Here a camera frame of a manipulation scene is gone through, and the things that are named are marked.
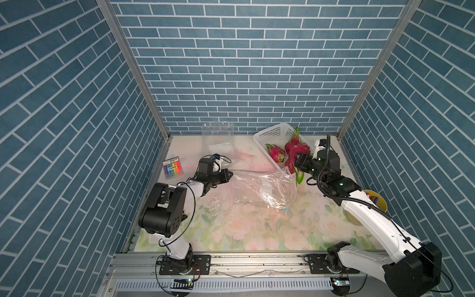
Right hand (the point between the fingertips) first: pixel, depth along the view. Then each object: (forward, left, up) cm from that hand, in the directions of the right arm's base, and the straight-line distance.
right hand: (303, 156), depth 79 cm
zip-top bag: (-9, +10, -14) cm, 19 cm away
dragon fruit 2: (+3, +2, +2) cm, 4 cm away
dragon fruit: (+24, -1, -14) cm, 28 cm away
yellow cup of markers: (-11, -32, -12) cm, 36 cm away
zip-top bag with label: (+31, +46, -23) cm, 60 cm away
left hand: (0, +30, -17) cm, 34 cm away
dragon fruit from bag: (+13, +9, -15) cm, 22 cm away
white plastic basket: (+33, +8, -19) cm, 39 cm away
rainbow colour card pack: (+4, +67, -22) cm, 71 cm away
